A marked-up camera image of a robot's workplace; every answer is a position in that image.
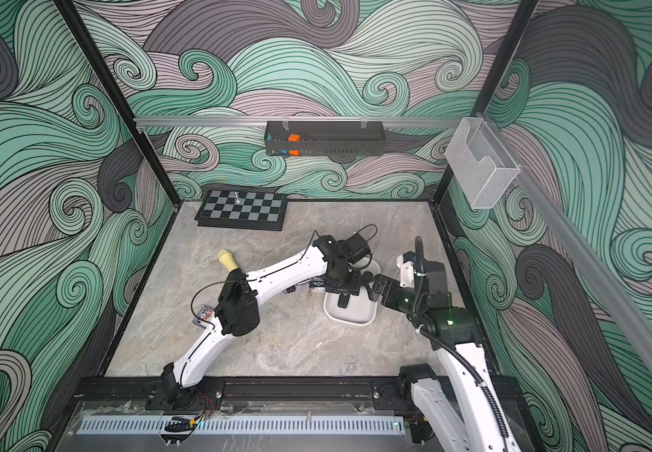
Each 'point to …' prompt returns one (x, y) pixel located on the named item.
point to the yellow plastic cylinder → (226, 258)
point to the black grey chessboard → (244, 209)
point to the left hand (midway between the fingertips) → (354, 289)
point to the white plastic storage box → (361, 310)
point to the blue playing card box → (205, 314)
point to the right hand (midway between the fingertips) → (383, 288)
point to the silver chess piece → (237, 201)
